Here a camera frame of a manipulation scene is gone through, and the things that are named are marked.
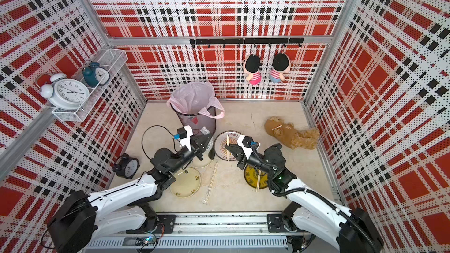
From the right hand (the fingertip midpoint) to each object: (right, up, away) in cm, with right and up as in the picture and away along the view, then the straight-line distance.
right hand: (230, 144), depth 69 cm
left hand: (-6, +5, +1) cm, 8 cm away
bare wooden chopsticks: (-1, -3, +1) cm, 3 cm away
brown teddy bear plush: (+39, 0, +20) cm, 44 cm away
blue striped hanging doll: (+28, +40, +27) cm, 56 cm away
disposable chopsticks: (-10, +6, -2) cm, 12 cm away
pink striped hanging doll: (+11, +40, +24) cm, 48 cm away
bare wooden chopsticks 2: (+13, -20, +15) cm, 28 cm away
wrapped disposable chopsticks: (-12, -28, +11) cm, 33 cm away
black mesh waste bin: (-17, +9, +18) cm, 26 cm away
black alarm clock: (-50, -13, +13) cm, 53 cm away
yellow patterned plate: (+10, -18, +19) cm, 28 cm away
